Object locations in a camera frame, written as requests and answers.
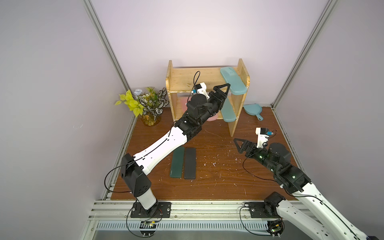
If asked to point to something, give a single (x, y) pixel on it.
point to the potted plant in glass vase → (148, 103)
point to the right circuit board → (275, 227)
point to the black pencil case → (190, 163)
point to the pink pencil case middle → (212, 118)
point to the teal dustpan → (254, 110)
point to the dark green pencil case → (177, 163)
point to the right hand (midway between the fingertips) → (240, 138)
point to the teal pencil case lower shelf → (228, 110)
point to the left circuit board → (147, 224)
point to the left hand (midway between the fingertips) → (233, 89)
